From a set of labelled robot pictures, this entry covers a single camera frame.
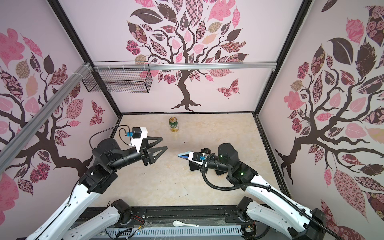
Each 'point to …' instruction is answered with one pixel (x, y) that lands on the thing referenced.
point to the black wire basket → (120, 80)
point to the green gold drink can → (173, 124)
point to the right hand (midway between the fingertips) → (188, 153)
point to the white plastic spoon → (179, 224)
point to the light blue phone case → (185, 155)
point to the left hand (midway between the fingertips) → (165, 146)
